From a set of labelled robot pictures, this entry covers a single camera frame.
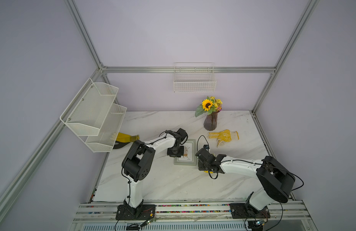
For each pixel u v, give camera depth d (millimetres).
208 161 688
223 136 1043
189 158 924
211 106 885
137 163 508
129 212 661
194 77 951
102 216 735
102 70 919
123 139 990
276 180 445
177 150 807
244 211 730
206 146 819
